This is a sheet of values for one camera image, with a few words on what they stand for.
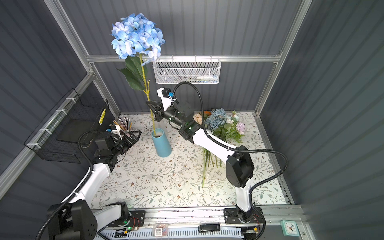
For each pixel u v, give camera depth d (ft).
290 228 2.28
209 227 2.24
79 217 1.29
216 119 3.14
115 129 2.46
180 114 1.86
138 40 1.44
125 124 3.24
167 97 1.93
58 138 2.26
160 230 2.24
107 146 2.03
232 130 3.25
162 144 2.83
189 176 2.88
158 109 2.06
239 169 1.57
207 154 3.07
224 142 1.77
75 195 1.42
